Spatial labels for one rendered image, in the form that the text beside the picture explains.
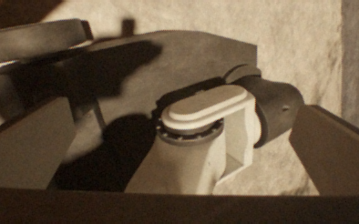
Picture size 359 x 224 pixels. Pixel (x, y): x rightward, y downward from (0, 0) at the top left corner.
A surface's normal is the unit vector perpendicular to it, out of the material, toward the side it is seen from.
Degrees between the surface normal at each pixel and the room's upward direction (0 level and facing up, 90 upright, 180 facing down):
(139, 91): 0
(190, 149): 90
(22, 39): 2
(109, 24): 0
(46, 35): 18
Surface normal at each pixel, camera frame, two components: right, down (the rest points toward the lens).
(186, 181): -0.14, -0.88
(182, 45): 0.50, 0.34
